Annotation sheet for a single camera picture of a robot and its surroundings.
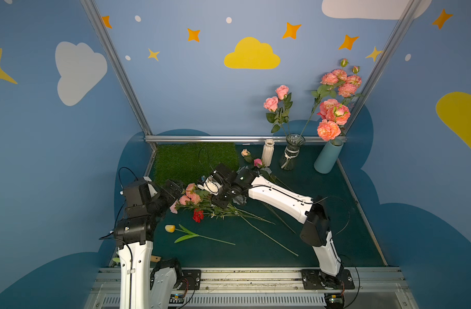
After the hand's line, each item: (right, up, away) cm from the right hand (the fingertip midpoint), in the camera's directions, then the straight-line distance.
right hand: (215, 197), depth 81 cm
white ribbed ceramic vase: (+26, +20, +22) cm, 40 cm away
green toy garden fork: (-25, -25, -4) cm, 35 cm away
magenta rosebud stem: (+21, +14, +23) cm, 34 cm away
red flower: (-9, -10, +8) cm, 16 cm away
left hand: (-14, +5, -10) cm, 18 cm away
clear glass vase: (+40, +26, +21) cm, 52 cm away
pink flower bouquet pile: (-9, -5, +11) cm, 16 cm away
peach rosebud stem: (+16, +18, +34) cm, 42 cm away
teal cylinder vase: (+57, +17, +20) cm, 63 cm away
